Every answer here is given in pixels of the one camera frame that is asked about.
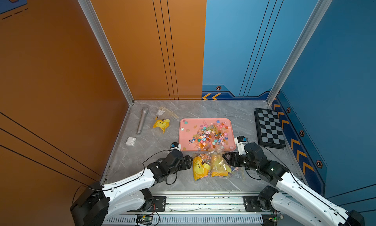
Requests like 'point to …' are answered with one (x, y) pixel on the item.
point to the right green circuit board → (275, 218)
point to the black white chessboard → (269, 128)
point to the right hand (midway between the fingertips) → (226, 155)
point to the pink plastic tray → (204, 134)
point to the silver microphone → (144, 112)
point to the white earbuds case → (130, 141)
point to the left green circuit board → (146, 219)
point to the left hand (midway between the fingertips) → (190, 158)
